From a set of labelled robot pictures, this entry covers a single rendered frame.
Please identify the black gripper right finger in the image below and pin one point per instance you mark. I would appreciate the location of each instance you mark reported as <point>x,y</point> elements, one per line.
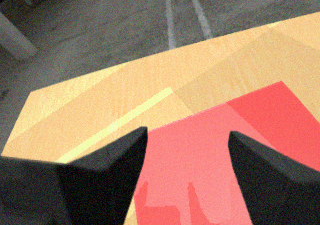
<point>276,189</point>

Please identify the red rectangular panel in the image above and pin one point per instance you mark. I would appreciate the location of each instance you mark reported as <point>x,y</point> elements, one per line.
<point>187,176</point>

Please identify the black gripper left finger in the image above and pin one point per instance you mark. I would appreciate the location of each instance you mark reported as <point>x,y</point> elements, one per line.
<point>96,189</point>

